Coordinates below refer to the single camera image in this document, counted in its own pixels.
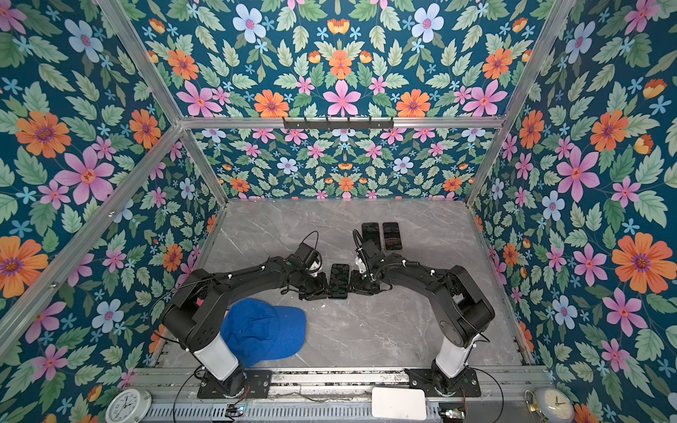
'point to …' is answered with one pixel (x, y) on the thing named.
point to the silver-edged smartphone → (371, 232)
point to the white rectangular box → (398, 403)
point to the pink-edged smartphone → (392, 236)
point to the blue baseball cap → (258, 331)
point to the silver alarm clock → (556, 404)
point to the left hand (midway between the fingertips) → (336, 290)
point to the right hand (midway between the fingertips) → (349, 288)
